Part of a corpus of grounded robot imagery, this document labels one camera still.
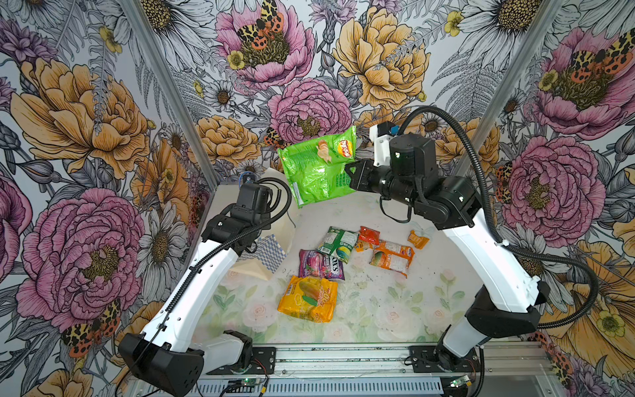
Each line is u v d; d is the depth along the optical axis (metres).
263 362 0.74
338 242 0.97
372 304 0.85
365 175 0.50
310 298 0.81
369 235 0.99
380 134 0.50
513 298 0.40
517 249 0.87
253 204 0.53
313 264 0.92
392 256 0.94
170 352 0.38
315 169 0.63
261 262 0.83
